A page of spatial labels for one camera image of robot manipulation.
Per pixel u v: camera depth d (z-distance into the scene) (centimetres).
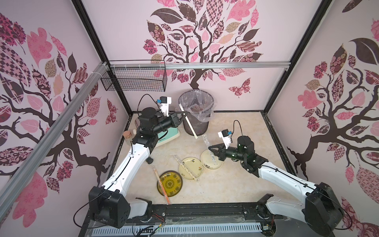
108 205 63
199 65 93
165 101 62
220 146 70
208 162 92
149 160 91
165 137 67
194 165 91
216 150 71
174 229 70
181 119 67
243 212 74
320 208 40
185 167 88
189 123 70
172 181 84
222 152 67
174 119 61
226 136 68
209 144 74
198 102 103
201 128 98
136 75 95
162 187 81
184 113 68
